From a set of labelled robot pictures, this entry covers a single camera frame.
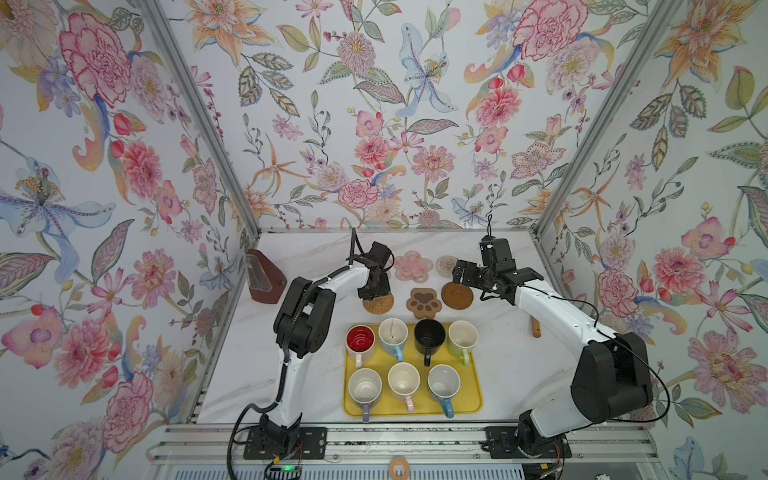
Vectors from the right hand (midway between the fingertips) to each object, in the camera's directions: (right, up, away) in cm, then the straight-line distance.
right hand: (466, 271), depth 90 cm
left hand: (-24, -7, +11) cm, 28 cm away
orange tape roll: (-22, -45, -18) cm, 53 cm away
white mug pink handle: (-19, -29, -8) cm, 36 cm away
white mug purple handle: (-30, -32, -8) cm, 44 cm away
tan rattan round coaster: (-26, -12, +10) cm, 31 cm away
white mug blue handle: (-8, -30, -8) cm, 32 cm away
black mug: (-12, -18, -3) cm, 22 cm away
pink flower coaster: (-14, +1, +21) cm, 25 cm away
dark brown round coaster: (0, -9, +13) cm, 16 cm away
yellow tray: (-2, -34, -10) cm, 36 cm away
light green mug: (-1, -20, -1) cm, 20 cm away
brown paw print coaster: (-11, -11, +11) cm, 19 cm away
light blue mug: (-22, -19, +1) cm, 29 cm away
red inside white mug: (-32, -20, -1) cm, 38 cm away
